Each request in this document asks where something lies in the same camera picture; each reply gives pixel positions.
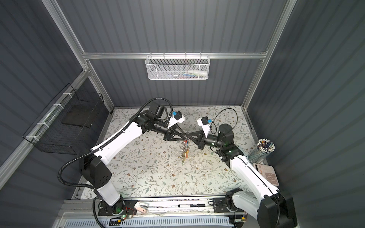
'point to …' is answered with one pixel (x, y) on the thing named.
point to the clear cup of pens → (264, 147)
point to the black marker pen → (191, 205)
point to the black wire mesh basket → (65, 127)
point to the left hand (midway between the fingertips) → (184, 135)
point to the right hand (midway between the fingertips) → (189, 137)
